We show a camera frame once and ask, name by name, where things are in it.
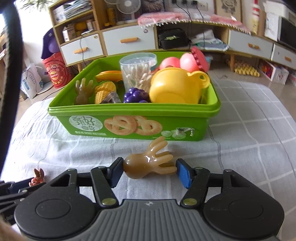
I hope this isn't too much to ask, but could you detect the grey checked tablecloth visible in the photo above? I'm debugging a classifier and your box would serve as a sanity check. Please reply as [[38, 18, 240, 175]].
[[1, 80, 295, 225]]

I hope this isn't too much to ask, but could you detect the grey triangular hair clip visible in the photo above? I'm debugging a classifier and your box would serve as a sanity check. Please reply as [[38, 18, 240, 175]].
[[102, 91, 121, 103]]

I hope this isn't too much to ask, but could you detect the purple grape toy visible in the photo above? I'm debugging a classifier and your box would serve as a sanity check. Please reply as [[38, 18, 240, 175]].
[[123, 87, 151, 103]]

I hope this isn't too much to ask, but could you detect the yellow toy pot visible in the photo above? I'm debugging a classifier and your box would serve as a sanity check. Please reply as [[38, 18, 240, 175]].
[[149, 67, 210, 104]]

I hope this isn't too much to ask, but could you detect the white desk fan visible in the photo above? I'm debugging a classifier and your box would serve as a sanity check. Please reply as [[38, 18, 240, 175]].
[[116, 0, 141, 23]]

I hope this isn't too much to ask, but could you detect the white shopping bag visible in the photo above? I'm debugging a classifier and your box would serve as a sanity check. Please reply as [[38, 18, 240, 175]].
[[20, 63, 44, 99]]

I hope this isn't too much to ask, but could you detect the pink pig toy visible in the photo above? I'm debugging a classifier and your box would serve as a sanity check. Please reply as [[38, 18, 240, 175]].
[[159, 47, 209, 73]]

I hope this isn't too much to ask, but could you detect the small red figurine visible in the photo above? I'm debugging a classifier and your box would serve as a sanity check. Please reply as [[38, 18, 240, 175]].
[[29, 168, 45, 187]]

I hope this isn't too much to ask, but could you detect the wooden drawer cabinet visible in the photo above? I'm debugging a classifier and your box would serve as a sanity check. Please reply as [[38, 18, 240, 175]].
[[49, 1, 295, 69]]

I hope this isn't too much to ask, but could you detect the red lantern bag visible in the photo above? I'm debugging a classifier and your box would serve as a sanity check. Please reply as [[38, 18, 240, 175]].
[[43, 52, 73, 88]]

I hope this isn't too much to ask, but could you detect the black cable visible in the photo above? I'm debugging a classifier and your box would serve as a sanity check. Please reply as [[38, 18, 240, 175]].
[[0, 0, 24, 172]]

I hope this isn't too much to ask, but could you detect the cotton swab jar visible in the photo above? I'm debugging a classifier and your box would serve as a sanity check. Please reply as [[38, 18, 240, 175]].
[[119, 53, 158, 92]]

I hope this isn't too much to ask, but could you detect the microwave oven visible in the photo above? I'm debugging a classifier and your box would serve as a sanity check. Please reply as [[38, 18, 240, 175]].
[[277, 16, 296, 50]]

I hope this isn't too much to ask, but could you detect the black bag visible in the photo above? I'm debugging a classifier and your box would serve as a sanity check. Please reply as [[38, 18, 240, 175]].
[[158, 28, 190, 50]]

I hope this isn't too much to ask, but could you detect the yellow corn toy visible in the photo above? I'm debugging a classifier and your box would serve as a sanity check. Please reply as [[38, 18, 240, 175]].
[[94, 81, 116, 104]]

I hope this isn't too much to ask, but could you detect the yellow egg tray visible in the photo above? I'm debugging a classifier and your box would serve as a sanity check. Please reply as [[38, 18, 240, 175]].
[[234, 60, 260, 77]]

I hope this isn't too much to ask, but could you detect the green plastic cookie box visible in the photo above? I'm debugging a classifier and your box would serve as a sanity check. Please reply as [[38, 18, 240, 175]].
[[48, 55, 221, 141]]

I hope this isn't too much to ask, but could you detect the pink lace cloth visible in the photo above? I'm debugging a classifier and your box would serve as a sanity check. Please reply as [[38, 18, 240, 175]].
[[137, 11, 251, 35]]

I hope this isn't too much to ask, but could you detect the brown octopus toy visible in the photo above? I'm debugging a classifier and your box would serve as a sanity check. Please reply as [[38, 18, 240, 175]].
[[123, 136, 177, 179], [74, 78, 94, 105]]

